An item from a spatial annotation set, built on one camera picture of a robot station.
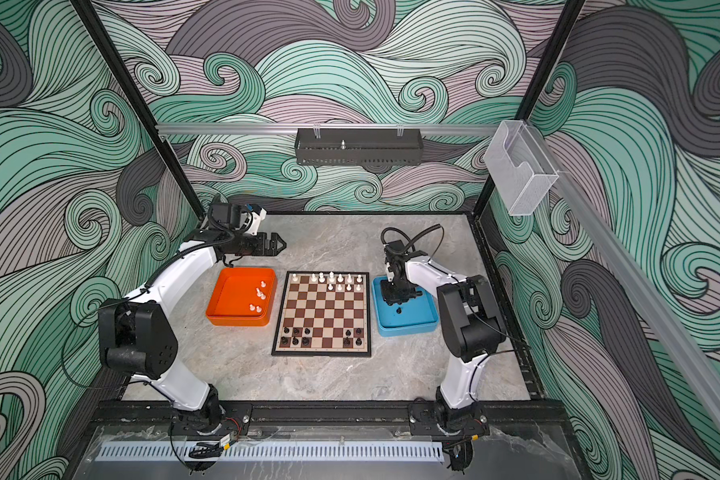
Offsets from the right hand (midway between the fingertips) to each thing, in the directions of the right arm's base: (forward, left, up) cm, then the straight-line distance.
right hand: (392, 298), depth 94 cm
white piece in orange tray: (+1, +43, +1) cm, 43 cm away
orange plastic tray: (0, +48, 0) cm, 48 cm away
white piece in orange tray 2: (-4, +43, 0) cm, 43 cm away
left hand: (+10, +36, +17) cm, 41 cm away
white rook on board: (+7, +32, +2) cm, 33 cm away
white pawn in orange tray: (+5, +43, 0) cm, 43 cm away
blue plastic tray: (-6, -8, -1) cm, 10 cm away
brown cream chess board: (-6, +21, +1) cm, 22 cm away
